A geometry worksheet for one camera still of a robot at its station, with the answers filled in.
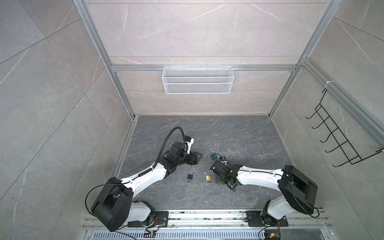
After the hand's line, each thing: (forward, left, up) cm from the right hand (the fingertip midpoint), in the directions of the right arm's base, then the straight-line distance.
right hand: (219, 176), depth 89 cm
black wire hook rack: (-7, -49, +34) cm, 60 cm away
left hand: (+9, +12, +15) cm, 21 cm away
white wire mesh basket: (+56, +11, +31) cm, 65 cm away
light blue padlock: (+14, +3, +2) cm, 14 cm away
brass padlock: (-1, +6, 0) cm, 7 cm away
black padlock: (0, +18, +1) cm, 18 cm away
